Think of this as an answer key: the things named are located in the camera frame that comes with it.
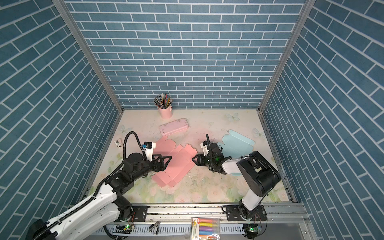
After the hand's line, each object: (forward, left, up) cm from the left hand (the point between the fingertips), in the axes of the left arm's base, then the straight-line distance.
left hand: (167, 157), depth 77 cm
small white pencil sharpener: (+16, +36, -14) cm, 42 cm away
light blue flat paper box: (+17, -43, -16) cm, 49 cm away
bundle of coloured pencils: (+48, +9, -3) cm, 49 cm away
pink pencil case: (+31, +2, -13) cm, 33 cm away
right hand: (+6, -13, -12) cm, 19 cm away
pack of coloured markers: (-30, -19, -14) cm, 38 cm away
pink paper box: (+3, -5, -15) cm, 17 cm away
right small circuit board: (-31, -41, -15) cm, 54 cm away
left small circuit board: (-29, +19, -18) cm, 39 cm away
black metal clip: (-28, +4, -15) cm, 32 cm away
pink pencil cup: (+40, +6, -9) cm, 42 cm away
